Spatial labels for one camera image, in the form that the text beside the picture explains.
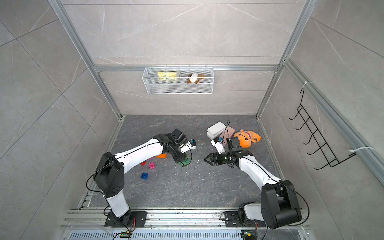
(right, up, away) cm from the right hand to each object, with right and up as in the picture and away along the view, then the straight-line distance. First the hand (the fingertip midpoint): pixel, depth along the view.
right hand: (210, 158), depth 84 cm
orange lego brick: (-22, +6, -23) cm, 33 cm away
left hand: (-15, +2, +3) cm, 15 cm away
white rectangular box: (+6, +16, +21) cm, 27 cm away
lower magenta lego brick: (-36, -6, +6) cm, 37 cm away
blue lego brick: (-39, -11, +2) cm, 40 cm away
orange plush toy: (+24, +11, +11) cm, 29 cm away
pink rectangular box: (+16, +14, +25) cm, 33 cm away
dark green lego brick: (-15, -4, +5) cm, 16 cm away
